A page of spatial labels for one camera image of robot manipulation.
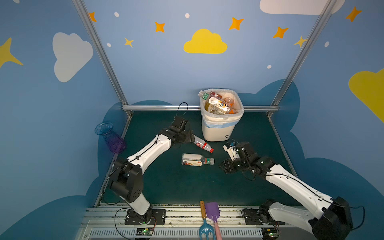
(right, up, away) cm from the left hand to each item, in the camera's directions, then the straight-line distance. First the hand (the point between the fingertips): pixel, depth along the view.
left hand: (189, 137), depth 87 cm
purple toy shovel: (+12, -38, -11) cm, 41 cm away
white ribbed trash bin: (+19, +1, +12) cm, 23 cm away
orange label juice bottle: (+27, +23, +9) cm, 36 cm away
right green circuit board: (+40, -46, -16) cm, 63 cm away
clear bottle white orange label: (+4, -14, +3) cm, 15 cm away
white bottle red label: (+9, -5, +11) cm, 15 cm away
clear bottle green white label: (+9, +25, +1) cm, 27 cm away
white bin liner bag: (+12, +10, -5) cm, 16 cm away
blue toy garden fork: (+8, -42, -17) cm, 46 cm away
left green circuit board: (-22, -45, -15) cm, 52 cm away
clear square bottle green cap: (+15, +19, -3) cm, 24 cm away
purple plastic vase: (-46, -4, +4) cm, 46 cm away
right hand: (+19, -13, -7) cm, 24 cm away
